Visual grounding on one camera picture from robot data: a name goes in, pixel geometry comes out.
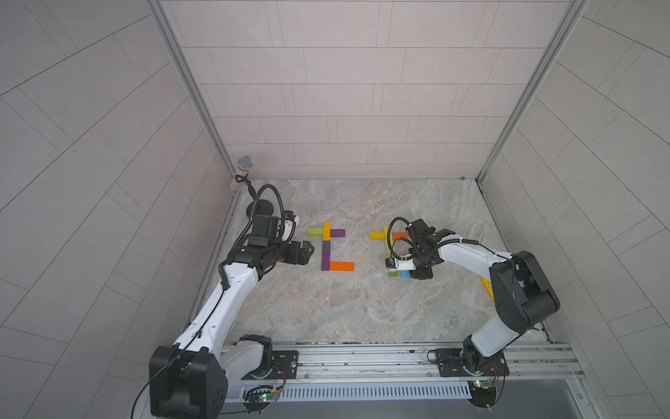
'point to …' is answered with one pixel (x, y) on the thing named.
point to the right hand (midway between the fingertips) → (412, 264)
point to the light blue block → (405, 273)
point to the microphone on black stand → (263, 207)
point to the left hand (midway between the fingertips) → (305, 243)
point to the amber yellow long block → (327, 231)
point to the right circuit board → (482, 393)
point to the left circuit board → (260, 396)
